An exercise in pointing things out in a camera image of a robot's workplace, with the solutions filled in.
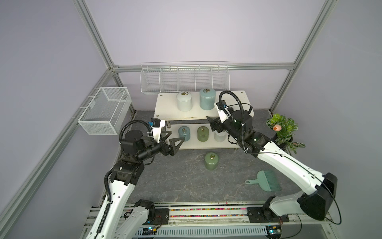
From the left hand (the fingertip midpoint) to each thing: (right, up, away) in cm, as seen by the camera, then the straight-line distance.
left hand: (177, 137), depth 64 cm
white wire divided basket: (-9, +37, +33) cm, 50 cm away
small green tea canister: (+12, 0, +27) cm, 29 cm away
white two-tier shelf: (+3, +8, +8) cm, 11 cm away
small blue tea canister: (+1, +1, +26) cm, 26 cm away
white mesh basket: (-42, +11, +17) cm, 47 cm away
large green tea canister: (+17, -16, +21) cm, 31 cm away
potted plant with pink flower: (+53, +3, +10) cm, 54 cm away
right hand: (+18, +12, +7) cm, 22 cm away
